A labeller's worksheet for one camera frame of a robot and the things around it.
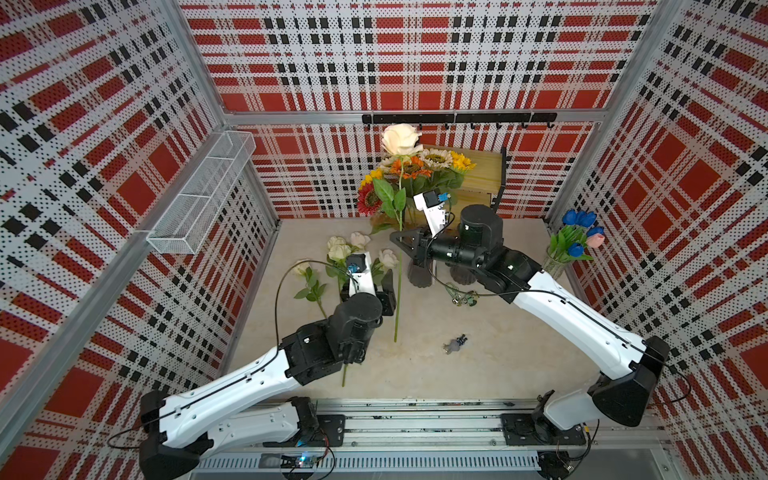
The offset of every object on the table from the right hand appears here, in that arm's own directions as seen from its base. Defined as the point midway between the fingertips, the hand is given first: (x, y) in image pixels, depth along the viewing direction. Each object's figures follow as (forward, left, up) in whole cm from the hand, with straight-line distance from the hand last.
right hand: (397, 237), depth 62 cm
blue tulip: (+15, -50, -10) cm, 53 cm away
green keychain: (+8, -19, -40) cm, 45 cm away
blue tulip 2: (+11, -52, -11) cm, 54 cm away
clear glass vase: (+9, -46, -26) cm, 54 cm away
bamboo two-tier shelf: (+26, -23, -6) cm, 35 cm away
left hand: (-3, +3, -8) cm, 9 cm away
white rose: (+29, +24, -35) cm, 51 cm away
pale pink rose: (+31, +15, -35) cm, 49 cm away
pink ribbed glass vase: (+14, -6, -36) cm, 39 cm away
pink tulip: (+7, -50, -10) cm, 52 cm away
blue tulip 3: (+16, -48, -16) cm, 53 cm away
